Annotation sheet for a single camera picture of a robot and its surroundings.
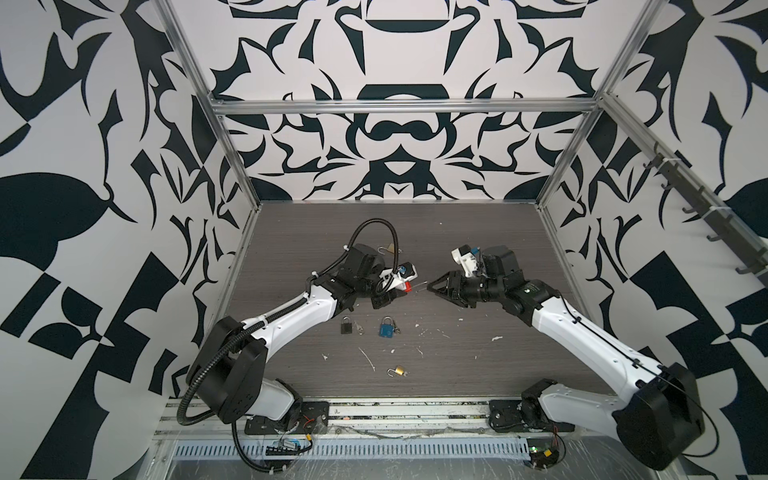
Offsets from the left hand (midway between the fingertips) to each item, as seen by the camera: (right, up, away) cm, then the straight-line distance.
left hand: (401, 276), depth 83 cm
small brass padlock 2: (-1, -25, -1) cm, 25 cm away
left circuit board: (-28, -39, -10) cm, 49 cm away
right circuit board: (+33, -40, -12) cm, 53 cm away
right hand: (+7, -2, -7) cm, 11 cm away
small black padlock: (-16, -15, +7) cm, 23 cm away
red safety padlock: (+2, -3, -2) cm, 4 cm away
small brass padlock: (-3, +6, +23) cm, 24 cm away
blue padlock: (-3, -16, +6) cm, 18 cm away
